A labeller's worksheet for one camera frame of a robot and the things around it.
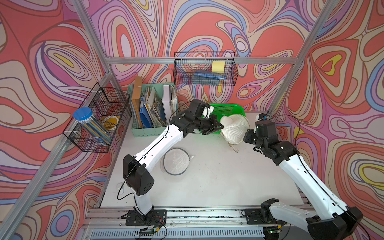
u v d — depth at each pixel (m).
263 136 0.55
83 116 0.57
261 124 0.54
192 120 0.58
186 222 0.73
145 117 0.93
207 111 0.71
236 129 0.72
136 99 0.83
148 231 0.72
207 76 0.88
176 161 0.86
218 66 0.89
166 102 0.91
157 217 0.73
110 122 0.70
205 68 0.97
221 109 1.23
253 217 0.73
